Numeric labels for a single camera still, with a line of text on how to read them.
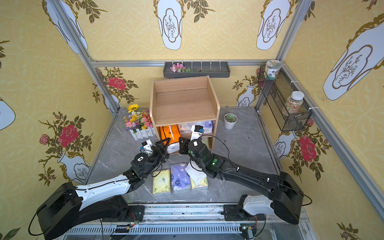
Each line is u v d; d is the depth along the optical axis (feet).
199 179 2.55
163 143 2.45
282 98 2.88
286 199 1.31
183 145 2.10
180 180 2.62
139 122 3.03
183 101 2.61
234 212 2.40
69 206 1.37
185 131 2.73
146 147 2.45
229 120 3.38
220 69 3.03
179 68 2.88
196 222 2.36
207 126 2.68
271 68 2.79
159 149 2.26
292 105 2.17
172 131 2.50
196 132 2.15
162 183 2.60
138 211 2.46
